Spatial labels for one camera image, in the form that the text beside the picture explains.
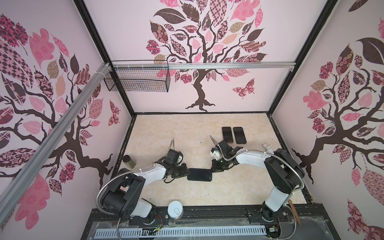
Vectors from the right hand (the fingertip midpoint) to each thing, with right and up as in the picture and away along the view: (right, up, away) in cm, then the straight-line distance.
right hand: (210, 171), depth 90 cm
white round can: (-19, -13, -19) cm, 30 cm away
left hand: (-13, -2, -2) cm, 13 cm away
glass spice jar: (-49, +8, -4) cm, 50 cm away
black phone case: (-7, -1, -3) cm, 7 cm away
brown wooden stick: (+43, -17, -14) cm, 48 cm away
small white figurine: (+39, +14, +8) cm, 42 cm away
